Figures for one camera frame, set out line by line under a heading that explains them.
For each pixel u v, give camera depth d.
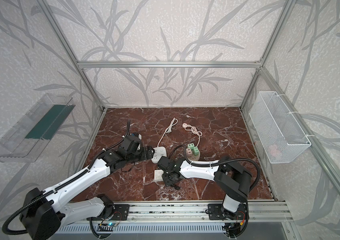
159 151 0.93
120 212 0.73
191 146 0.91
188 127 1.07
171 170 0.63
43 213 0.38
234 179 0.45
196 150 0.89
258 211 0.75
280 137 0.62
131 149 0.62
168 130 1.05
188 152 0.88
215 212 0.72
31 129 0.67
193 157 0.94
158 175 0.83
